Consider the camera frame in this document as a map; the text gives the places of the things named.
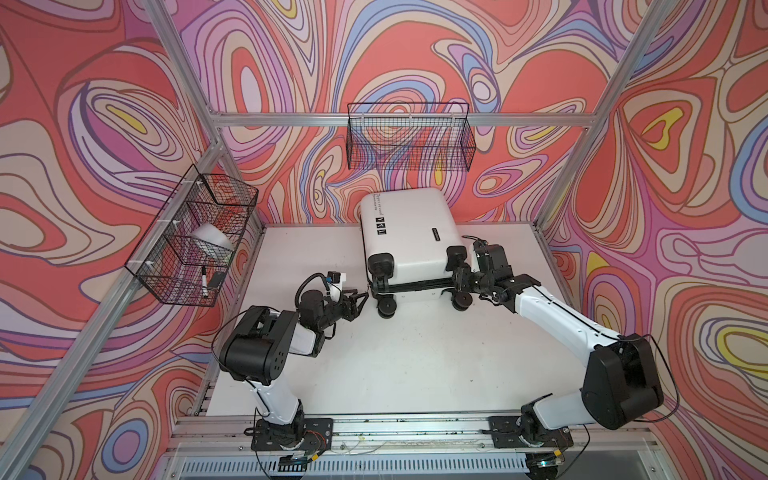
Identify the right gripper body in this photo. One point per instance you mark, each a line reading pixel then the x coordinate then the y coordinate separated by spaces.
pixel 477 282

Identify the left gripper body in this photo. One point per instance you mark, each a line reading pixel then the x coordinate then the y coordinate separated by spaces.
pixel 329 314

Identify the black and white suitcase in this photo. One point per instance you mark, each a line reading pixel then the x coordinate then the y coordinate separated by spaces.
pixel 412 249

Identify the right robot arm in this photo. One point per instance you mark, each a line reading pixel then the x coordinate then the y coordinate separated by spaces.
pixel 621 381

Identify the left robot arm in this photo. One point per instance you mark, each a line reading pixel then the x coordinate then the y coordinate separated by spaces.
pixel 257 350

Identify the black marker pen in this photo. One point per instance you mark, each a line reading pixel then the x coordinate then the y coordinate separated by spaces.
pixel 204 282

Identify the green circuit board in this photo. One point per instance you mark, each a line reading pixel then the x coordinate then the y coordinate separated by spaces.
pixel 289 461

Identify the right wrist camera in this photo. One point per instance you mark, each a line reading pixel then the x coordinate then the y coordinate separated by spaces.
pixel 483 255

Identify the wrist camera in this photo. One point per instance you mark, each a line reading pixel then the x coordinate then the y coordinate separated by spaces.
pixel 483 255
pixel 335 281

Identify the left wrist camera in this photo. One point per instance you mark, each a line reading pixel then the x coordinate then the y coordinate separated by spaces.
pixel 335 281

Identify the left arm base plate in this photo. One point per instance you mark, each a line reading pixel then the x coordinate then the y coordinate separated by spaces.
pixel 309 435

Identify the left wall wire basket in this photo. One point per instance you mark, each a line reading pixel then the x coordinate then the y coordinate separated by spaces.
pixel 168 263

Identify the wall wire basket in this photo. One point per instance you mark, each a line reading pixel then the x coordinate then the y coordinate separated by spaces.
pixel 409 136
pixel 168 263

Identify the back wall wire basket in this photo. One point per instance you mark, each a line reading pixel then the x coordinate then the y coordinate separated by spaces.
pixel 409 136

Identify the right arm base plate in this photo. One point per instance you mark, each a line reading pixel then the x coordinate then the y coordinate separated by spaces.
pixel 522 431

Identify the aluminium front rail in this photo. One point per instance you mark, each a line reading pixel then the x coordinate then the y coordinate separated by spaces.
pixel 353 434

